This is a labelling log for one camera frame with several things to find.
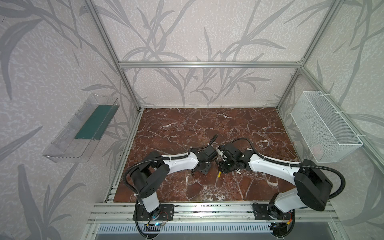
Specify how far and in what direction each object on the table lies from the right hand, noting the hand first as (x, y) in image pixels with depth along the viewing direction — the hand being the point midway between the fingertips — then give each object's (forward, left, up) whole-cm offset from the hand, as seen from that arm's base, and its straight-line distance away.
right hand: (219, 163), depth 86 cm
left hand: (+1, +8, -4) cm, 9 cm away
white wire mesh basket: (+2, -44, +29) cm, 53 cm away
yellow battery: (-4, 0, -4) cm, 6 cm away
